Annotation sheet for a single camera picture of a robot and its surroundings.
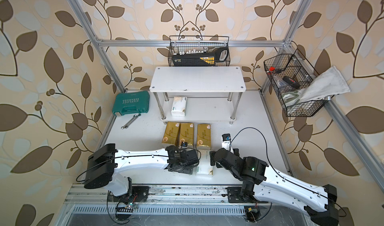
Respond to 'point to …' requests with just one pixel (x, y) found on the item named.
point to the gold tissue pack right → (203, 141)
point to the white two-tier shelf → (229, 79)
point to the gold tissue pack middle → (187, 134)
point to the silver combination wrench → (135, 117)
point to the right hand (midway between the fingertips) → (217, 152)
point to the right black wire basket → (288, 72)
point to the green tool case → (132, 102)
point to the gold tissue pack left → (171, 134)
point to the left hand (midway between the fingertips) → (187, 170)
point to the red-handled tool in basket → (278, 71)
